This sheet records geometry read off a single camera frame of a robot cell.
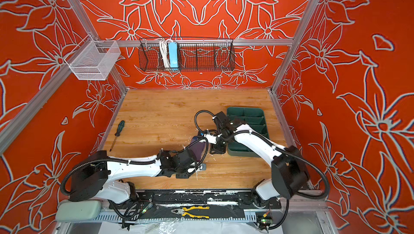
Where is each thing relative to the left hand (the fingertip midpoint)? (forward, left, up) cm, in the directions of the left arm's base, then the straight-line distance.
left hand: (191, 164), depth 82 cm
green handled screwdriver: (+21, +46, +1) cm, 51 cm away
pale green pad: (-23, +45, +2) cm, 51 cm away
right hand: (+7, -9, +7) cm, 14 cm away
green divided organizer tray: (+30, -36, +3) cm, 47 cm away
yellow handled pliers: (-21, +2, -1) cm, 21 cm away
